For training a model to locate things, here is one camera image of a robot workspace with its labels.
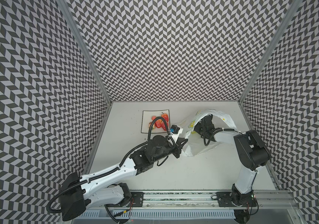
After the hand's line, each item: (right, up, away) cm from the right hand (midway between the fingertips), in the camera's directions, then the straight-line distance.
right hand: (196, 130), depth 100 cm
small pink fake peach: (-32, +9, +4) cm, 33 cm away
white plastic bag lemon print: (-4, -9, -5) cm, 11 cm away
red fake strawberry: (-28, +5, -1) cm, 28 cm away
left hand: (-12, -1, -32) cm, 34 cm away
